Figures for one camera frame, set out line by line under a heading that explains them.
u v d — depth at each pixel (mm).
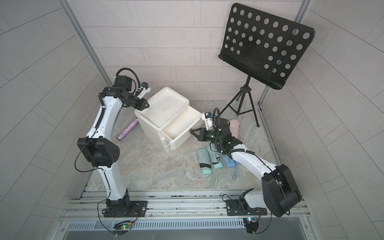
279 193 406
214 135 677
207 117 717
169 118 783
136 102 724
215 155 864
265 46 655
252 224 681
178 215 706
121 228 658
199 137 692
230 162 846
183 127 825
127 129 988
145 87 754
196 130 744
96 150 519
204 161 849
